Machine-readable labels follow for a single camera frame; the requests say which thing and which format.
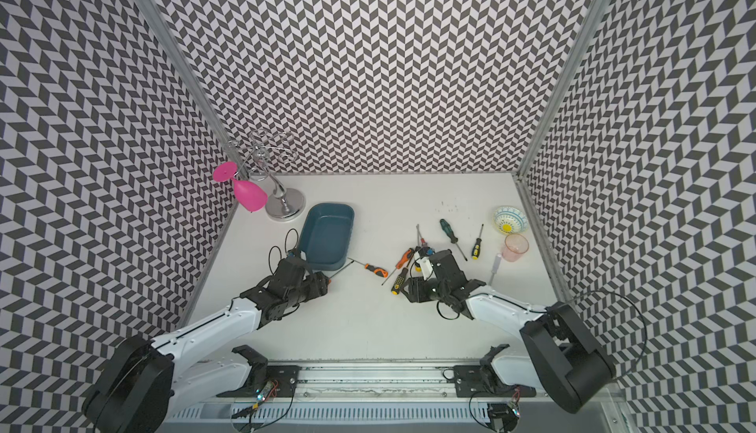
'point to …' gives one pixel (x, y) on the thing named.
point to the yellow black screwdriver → (399, 282)
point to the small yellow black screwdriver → (477, 245)
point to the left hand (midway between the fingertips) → (319, 285)
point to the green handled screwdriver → (448, 229)
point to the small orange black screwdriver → (377, 271)
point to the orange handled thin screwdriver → (400, 263)
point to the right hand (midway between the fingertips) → (409, 293)
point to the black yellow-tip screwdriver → (417, 267)
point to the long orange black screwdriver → (329, 279)
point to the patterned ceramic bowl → (509, 219)
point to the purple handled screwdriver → (423, 242)
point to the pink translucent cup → (515, 246)
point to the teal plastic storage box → (327, 234)
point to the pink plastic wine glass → (249, 197)
